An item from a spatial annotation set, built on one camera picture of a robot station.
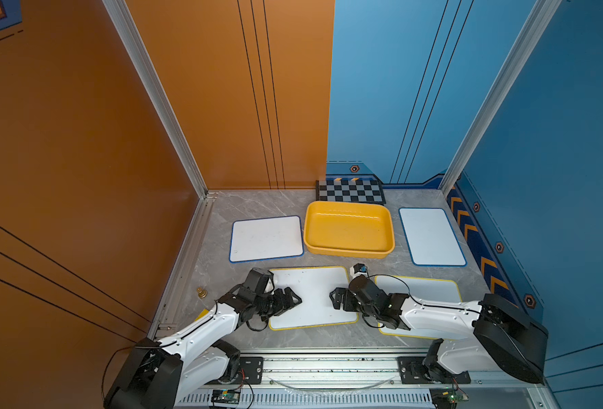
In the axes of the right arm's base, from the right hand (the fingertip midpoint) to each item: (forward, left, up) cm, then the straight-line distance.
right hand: (338, 300), depth 86 cm
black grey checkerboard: (+51, -8, +3) cm, 51 cm away
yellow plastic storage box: (+31, -6, -1) cm, 31 cm away
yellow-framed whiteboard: (+6, +9, -1) cm, 10 cm away
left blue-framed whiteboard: (+27, +28, -1) cm, 39 cm away
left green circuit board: (-27, +34, -4) cm, 43 cm away
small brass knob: (+2, +47, +1) cm, 47 cm away
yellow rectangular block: (-15, +32, +29) cm, 46 cm away
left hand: (-2, +14, +2) cm, 14 cm away
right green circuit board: (-27, -28, -3) cm, 39 cm away
